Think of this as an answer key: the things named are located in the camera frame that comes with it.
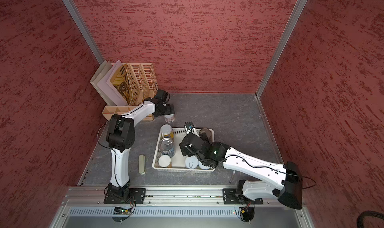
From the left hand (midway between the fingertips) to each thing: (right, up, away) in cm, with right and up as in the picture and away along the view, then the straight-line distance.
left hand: (167, 113), depth 101 cm
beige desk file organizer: (-24, +23, +16) cm, 37 cm away
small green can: (+23, -22, -37) cm, 49 cm away
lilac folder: (-34, +16, -12) cm, 39 cm away
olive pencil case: (-10, -28, -20) cm, 36 cm away
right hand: (+18, -14, -27) cm, 35 cm away
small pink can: (+18, -25, -22) cm, 38 cm away
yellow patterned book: (-31, +22, -2) cm, 38 cm away
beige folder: (-40, +20, -16) cm, 47 cm away
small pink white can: (+2, -3, -1) cm, 4 cm away
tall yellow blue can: (+3, -9, -18) cm, 20 cm away
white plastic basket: (+10, -27, -15) cm, 33 cm away
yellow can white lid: (+3, -25, -23) cm, 34 cm away
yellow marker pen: (+42, -32, -20) cm, 56 cm away
